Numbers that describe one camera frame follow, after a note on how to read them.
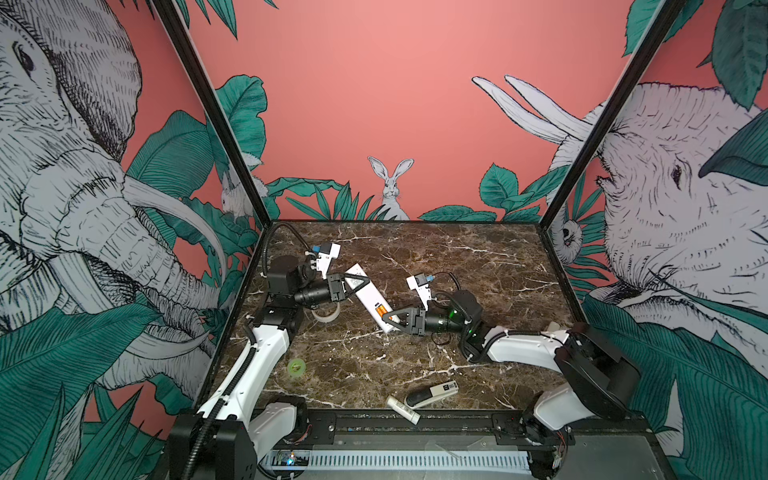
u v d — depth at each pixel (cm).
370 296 70
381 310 70
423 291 71
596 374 45
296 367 84
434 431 75
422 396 75
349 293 68
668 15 69
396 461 70
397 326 69
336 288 64
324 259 68
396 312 70
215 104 87
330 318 93
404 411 75
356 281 70
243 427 40
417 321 67
